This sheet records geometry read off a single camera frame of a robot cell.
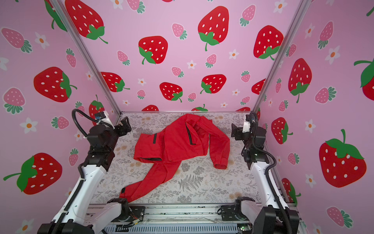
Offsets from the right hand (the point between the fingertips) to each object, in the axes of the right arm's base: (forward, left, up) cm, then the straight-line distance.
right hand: (237, 123), depth 78 cm
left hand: (-6, +61, +6) cm, 62 cm away
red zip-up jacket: (+3, +28, -19) cm, 34 cm away
